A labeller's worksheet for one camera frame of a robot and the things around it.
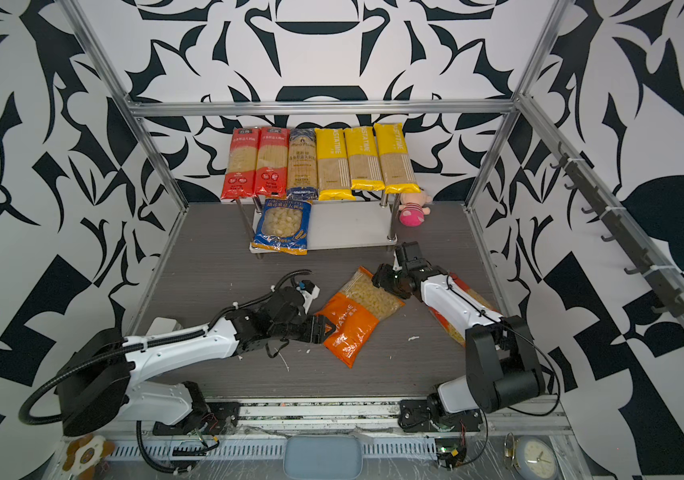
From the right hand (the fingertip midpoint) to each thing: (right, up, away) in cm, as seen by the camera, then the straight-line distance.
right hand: (380, 278), depth 89 cm
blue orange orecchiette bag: (-31, +15, +10) cm, 36 cm away
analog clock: (+31, -36, -23) cm, 53 cm away
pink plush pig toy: (+15, +22, +22) cm, 34 cm away
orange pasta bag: (-6, -8, 0) cm, 10 cm away
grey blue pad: (-15, -38, -20) cm, 46 cm away
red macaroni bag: (+11, +3, -32) cm, 34 cm away
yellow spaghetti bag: (-5, +31, -10) cm, 33 cm away
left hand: (-14, -10, -10) cm, 20 cm away
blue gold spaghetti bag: (-21, +31, -10) cm, 39 cm away
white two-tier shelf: (-10, +16, +16) cm, 25 cm away
